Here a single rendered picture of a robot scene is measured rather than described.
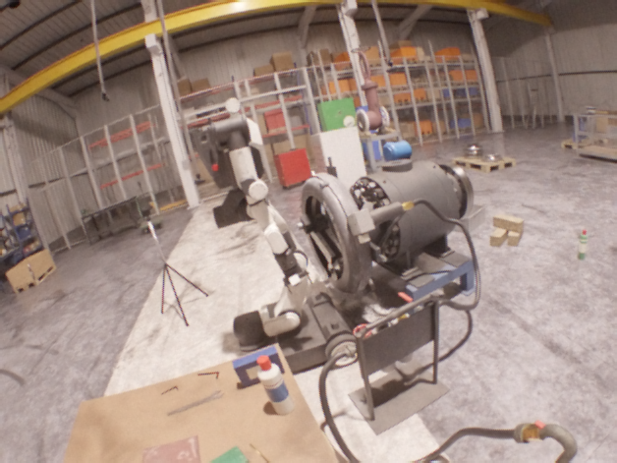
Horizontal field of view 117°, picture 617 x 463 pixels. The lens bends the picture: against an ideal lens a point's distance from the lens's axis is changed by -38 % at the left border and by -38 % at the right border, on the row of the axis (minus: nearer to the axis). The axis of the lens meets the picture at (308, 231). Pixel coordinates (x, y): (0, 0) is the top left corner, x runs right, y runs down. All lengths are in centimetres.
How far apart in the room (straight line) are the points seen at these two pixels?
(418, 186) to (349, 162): 390
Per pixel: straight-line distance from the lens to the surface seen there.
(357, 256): 153
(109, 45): 1004
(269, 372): 87
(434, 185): 194
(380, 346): 119
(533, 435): 84
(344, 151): 566
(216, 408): 111
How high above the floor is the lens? 124
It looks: 19 degrees down
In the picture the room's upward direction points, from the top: 14 degrees counter-clockwise
